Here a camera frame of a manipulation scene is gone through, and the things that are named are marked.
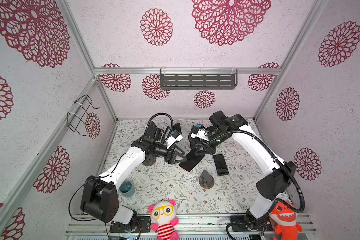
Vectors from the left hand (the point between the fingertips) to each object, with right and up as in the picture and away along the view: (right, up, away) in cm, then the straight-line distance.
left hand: (183, 158), depth 74 cm
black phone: (+24, -7, +20) cm, 32 cm away
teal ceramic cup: (-32, -19, +10) cm, 38 cm away
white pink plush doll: (-10, -26, -4) cm, 28 cm away
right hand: (+7, +4, -1) cm, 8 cm away
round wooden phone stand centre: (+13, -13, +8) cm, 20 cm away
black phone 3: (-3, +17, +24) cm, 29 cm away
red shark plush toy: (+47, -28, -4) cm, 55 cm away
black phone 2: (+4, 0, -6) cm, 7 cm away
